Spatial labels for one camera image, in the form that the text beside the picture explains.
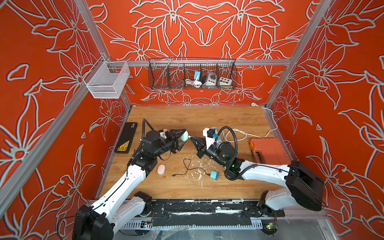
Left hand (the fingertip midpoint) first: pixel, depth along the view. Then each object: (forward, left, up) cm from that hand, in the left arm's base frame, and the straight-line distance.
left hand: (188, 133), depth 71 cm
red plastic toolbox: (+6, -49, -22) cm, 54 cm away
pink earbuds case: (-9, +16, -26) cm, 31 cm away
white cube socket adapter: (+41, -20, +2) cm, 46 cm away
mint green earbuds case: (-1, +2, -1) cm, 2 cm away
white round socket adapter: (+39, -12, +5) cm, 41 cm away
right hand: (-3, 0, -1) cm, 3 cm away
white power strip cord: (+52, -50, -26) cm, 77 cm away
